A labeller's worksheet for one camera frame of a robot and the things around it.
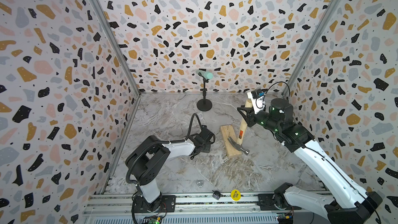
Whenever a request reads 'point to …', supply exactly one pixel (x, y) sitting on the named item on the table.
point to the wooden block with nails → (231, 149)
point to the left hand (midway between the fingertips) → (210, 144)
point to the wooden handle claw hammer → (243, 126)
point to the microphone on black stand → (204, 104)
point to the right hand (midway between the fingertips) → (242, 107)
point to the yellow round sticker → (235, 195)
